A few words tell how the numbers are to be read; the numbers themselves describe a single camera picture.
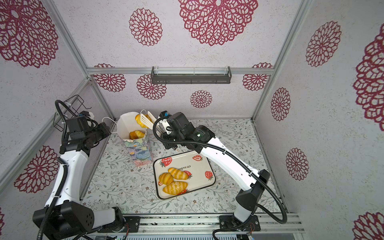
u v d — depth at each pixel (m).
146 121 0.68
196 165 0.95
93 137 0.62
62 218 0.44
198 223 0.75
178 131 0.48
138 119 0.70
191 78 0.93
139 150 0.83
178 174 0.88
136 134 0.95
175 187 0.81
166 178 0.85
